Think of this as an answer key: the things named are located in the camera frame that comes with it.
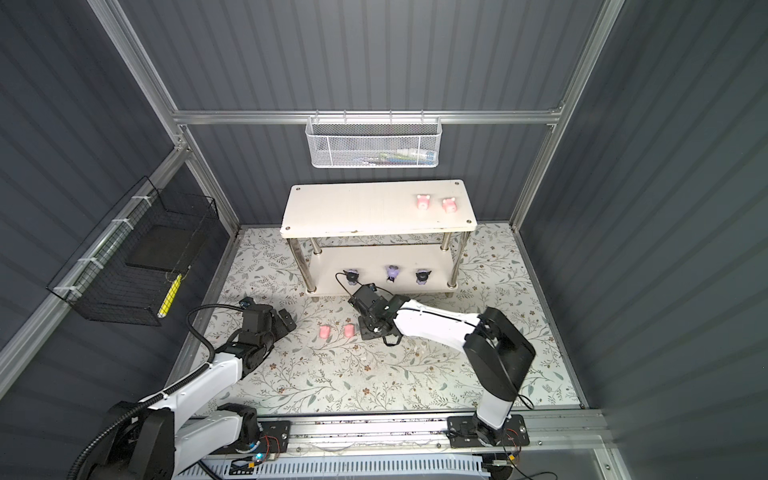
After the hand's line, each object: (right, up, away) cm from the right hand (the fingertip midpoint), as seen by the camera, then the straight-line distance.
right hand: (372, 329), depth 87 cm
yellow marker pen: (-46, +13, -19) cm, 51 cm away
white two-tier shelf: (+13, +29, +31) cm, 45 cm away
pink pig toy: (-15, -1, +4) cm, 16 cm away
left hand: (-29, +2, +2) cm, 29 cm away
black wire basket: (-59, +19, -15) cm, 64 cm away
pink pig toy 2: (-7, -1, +4) cm, 8 cm away
